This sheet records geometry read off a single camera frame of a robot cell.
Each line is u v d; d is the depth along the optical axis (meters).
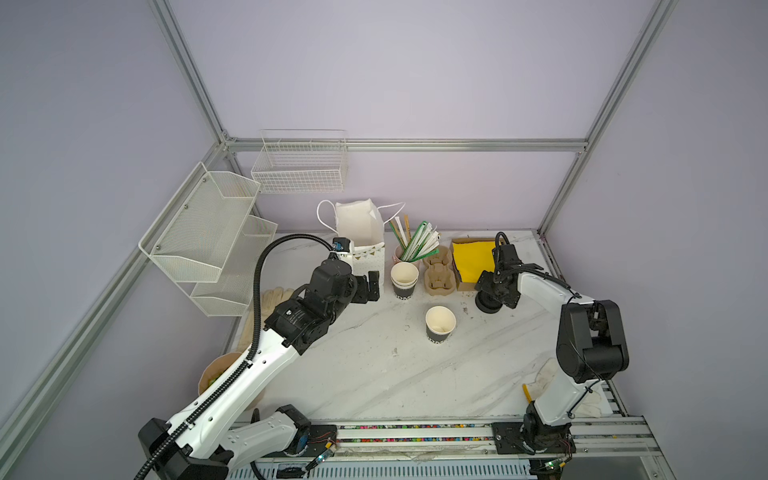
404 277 0.97
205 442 0.38
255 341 0.44
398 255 1.04
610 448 0.73
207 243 0.77
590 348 0.48
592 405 0.80
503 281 0.71
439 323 0.92
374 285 0.63
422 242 0.97
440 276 1.02
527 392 0.81
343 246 0.60
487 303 0.95
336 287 0.50
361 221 1.03
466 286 1.01
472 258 1.11
